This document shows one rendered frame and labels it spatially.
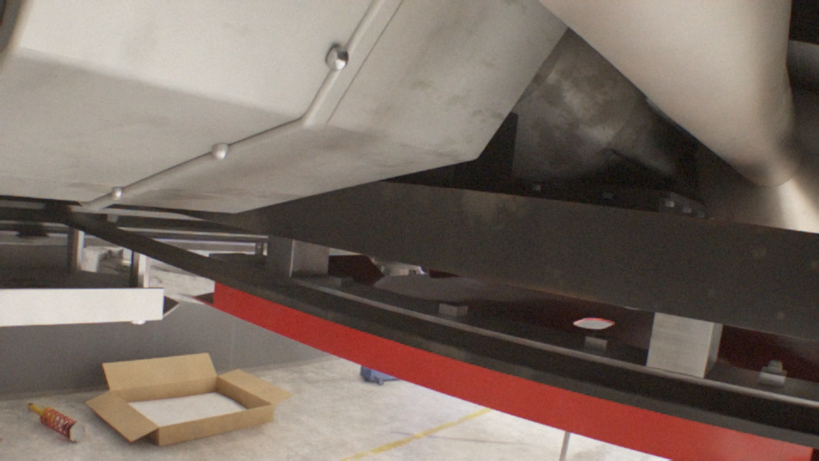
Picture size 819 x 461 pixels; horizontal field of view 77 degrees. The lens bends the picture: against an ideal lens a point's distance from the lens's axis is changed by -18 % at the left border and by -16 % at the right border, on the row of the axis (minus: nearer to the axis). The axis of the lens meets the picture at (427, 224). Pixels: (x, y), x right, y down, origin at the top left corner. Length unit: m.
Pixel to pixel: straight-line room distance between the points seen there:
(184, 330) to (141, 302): 4.69
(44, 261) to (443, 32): 0.58
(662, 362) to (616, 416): 0.05
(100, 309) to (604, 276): 0.40
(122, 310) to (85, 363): 4.36
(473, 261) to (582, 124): 0.24
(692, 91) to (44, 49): 0.21
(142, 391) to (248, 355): 1.35
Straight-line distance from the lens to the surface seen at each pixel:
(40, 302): 0.52
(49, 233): 0.82
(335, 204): 0.51
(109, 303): 0.54
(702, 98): 0.19
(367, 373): 5.80
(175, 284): 1.34
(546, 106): 0.59
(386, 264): 1.24
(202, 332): 5.34
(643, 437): 0.41
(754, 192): 0.59
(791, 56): 0.62
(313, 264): 0.61
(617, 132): 0.64
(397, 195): 0.47
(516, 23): 0.36
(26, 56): 0.23
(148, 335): 5.08
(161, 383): 4.83
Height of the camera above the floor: 1.74
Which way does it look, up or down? 2 degrees down
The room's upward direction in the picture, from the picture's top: 7 degrees clockwise
